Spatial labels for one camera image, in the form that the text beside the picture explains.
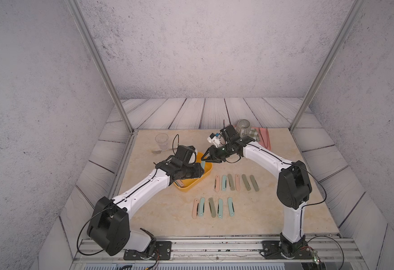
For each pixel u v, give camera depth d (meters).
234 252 0.73
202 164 0.83
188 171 0.69
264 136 1.15
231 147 0.69
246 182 0.95
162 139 1.11
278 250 0.72
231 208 0.85
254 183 0.94
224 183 0.94
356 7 0.70
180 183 0.94
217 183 0.94
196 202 0.87
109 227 0.41
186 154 0.65
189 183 0.88
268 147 1.11
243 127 1.16
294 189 0.51
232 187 0.94
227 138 0.73
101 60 0.87
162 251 0.73
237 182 0.94
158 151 1.08
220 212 0.85
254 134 1.18
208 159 0.80
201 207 0.85
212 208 0.86
